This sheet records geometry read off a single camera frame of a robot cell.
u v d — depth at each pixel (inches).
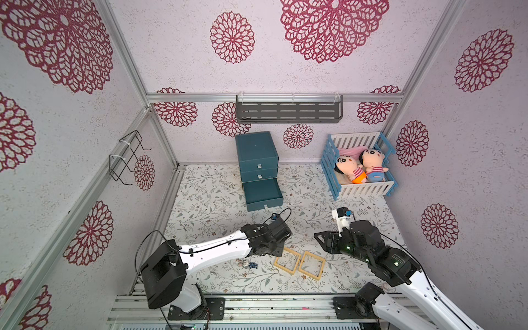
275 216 28.8
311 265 33.1
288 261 33.6
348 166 40.3
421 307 18.0
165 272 16.3
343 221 25.4
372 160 40.3
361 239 21.1
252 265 32.7
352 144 44.1
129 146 30.8
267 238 23.8
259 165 37.3
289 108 37.2
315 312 28.8
